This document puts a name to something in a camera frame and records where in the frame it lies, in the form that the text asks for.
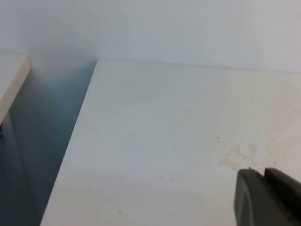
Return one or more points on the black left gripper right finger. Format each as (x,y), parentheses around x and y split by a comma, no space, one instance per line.
(287,189)

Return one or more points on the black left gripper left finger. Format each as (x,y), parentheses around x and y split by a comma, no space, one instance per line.
(256,203)

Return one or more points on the white neighbouring table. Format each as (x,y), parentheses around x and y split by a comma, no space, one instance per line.
(14,69)

